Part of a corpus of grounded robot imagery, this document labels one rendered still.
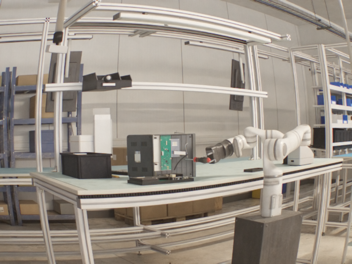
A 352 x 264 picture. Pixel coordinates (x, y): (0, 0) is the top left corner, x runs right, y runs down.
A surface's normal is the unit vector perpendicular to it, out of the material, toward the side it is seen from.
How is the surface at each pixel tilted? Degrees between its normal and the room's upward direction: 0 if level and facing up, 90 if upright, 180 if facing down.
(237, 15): 90
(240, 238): 90
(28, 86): 90
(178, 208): 90
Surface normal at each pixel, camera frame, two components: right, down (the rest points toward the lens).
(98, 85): 0.55, 0.04
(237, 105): 0.84, 0.13
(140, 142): -0.56, 0.02
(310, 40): -0.84, 0.02
